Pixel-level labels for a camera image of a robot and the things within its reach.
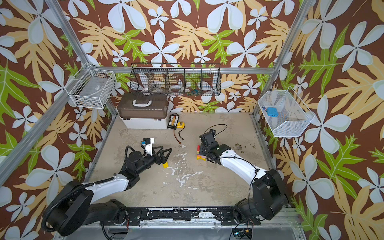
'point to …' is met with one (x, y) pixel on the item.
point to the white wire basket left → (92, 88)
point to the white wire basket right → (293, 116)
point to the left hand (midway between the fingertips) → (166, 146)
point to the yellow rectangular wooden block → (204, 159)
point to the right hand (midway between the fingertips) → (203, 147)
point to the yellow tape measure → (180, 124)
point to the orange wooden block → (198, 156)
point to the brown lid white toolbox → (143, 110)
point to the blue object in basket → (272, 111)
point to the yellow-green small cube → (197, 152)
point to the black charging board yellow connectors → (173, 121)
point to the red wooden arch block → (198, 148)
